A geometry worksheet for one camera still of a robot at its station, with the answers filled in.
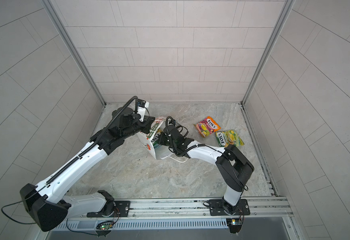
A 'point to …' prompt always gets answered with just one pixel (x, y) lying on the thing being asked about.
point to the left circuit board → (105, 225)
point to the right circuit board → (235, 225)
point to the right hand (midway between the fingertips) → (156, 137)
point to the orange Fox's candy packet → (207, 126)
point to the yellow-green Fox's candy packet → (225, 138)
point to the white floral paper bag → (146, 139)
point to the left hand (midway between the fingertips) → (157, 116)
